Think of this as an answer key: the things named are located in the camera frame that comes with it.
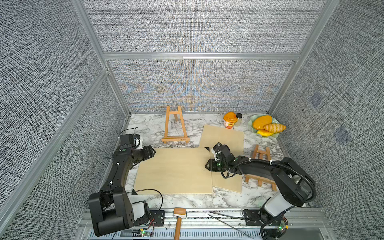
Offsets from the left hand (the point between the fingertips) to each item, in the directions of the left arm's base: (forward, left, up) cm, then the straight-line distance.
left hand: (152, 151), depth 86 cm
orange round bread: (+24, -73, -5) cm, 77 cm away
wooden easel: (0, -68, -10) cm, 69 cm away
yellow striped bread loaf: (+16, -79, -3) cm, 81 cm away
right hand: (-6, -31, -7) cm, 32 cm away
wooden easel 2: (+15, -12, -10) cm, 22 cm away
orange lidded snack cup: (+23, -50, 0) cm, 55 cm away
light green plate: (+13, -80, -6) cm, 81 cm away
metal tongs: (-33, -41, -11) cm, 54 cm away
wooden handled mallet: (-30, -15, -9) cm, 35 cm away
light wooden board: (+18, -37, -13) cm, 43 cm away
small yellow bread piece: (+15, -74, -7) cm, 75 cm away
